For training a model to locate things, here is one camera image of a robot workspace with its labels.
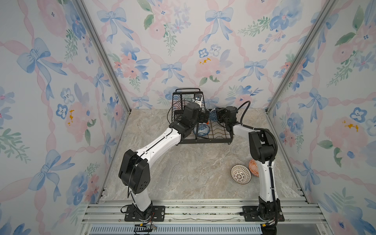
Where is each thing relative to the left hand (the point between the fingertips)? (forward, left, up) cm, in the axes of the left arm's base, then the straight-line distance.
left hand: (201, 106), depth 81 cm
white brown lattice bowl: (-27, -24, -29) cm, 46 cm away
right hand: (+18, -12, -18) cm, 28 cm away
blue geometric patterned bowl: (+19, -12, -27) cm, 35 cm away
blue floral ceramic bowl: (+4, -4, -26) cm, 27 cm away
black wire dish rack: (+5, -11, -28) cm, 31 cm away
